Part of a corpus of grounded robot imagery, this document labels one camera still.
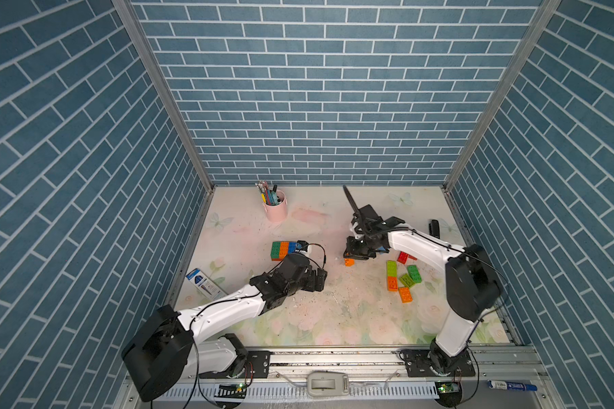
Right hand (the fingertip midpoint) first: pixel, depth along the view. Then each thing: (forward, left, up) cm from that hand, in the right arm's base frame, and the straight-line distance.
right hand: (346, 254), depth 89 cm
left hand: (-9, +7, +1) cm, 12 cm away
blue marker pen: (-34, -46, -6) cm, 58 cm away
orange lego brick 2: (-6, -17, -8) cm, 20 cm away
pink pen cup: (+19, +29, -2) cm, 35 cm away
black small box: (+18, -36, -4) cm, 40 cm away
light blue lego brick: (-6, -9, +15) cm, 19 cm away
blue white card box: (-12, +49, -7) cm, 51 cm away
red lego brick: (-14, -14, +25) cm, 32 cm away
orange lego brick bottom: (-10, -21, -7) cm, 24 cm away
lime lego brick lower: (0, -17, -7) cm, 19 cm away
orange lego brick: (+2, +23, -3) cm, 24 cm away
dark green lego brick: (+3, +27, -5) cm, 27 cm away
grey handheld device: (-38, +4, -6) cm, 38 cm away
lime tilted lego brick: (-5, -22, -7) cm, 24 cm away
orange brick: (+2, -2, -8) cm, 9 cm away
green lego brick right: (-2, -25, -6) cm, 26 cm away
